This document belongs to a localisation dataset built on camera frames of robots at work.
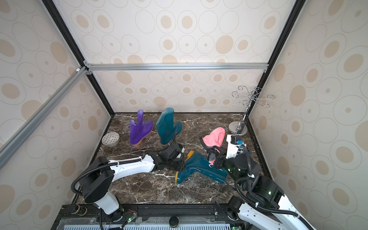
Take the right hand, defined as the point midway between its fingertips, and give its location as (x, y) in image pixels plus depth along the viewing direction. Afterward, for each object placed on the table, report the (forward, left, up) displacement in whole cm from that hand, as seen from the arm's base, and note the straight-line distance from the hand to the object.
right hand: (219, 146), depth 63 cm
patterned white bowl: (+21, +71, -27) cm, 79 cm away
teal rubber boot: (+5, +10, -27) cm, 30 cm away
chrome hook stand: (+40, -25, -33) cm, 58 cm away
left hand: (+1, +14, -24) cm, 27 cm away
